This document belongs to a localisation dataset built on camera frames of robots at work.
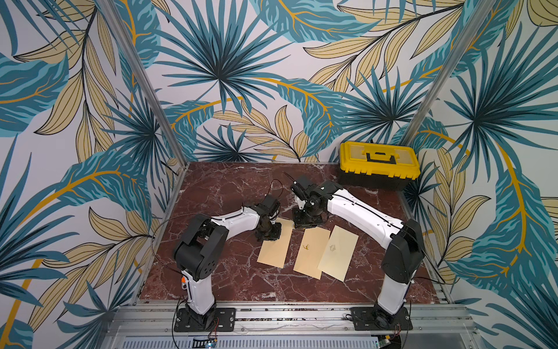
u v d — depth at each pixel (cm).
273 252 90
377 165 98
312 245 90
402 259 46
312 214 69
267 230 80
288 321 75
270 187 110
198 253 48
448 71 83
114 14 69
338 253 88
